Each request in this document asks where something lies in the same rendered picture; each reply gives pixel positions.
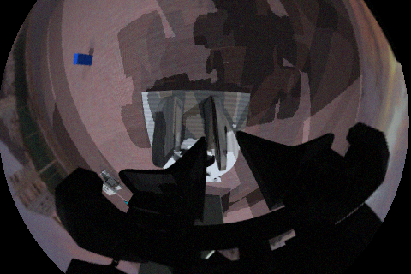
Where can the blue rectangular block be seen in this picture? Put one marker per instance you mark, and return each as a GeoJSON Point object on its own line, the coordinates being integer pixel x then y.
{"type": "Point", "coordinates": [82, 59]}

